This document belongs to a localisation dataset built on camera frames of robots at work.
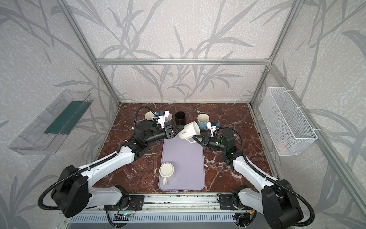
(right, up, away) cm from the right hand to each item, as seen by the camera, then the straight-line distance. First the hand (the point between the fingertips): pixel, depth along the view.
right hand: (193, 137), depth 75 cm
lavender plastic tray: (-4, -16, +14) cm, 21 cm away
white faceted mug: (-2, +4, 0) cm, 4 cm away
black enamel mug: (-9, +9, +24) cm, 27 cm away
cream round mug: (-15, -18, +3) cm, 24 cm away
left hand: (-5, +5, -4) cm, 8 cm away
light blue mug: (+7, +9, +25) cm, 27 cm away
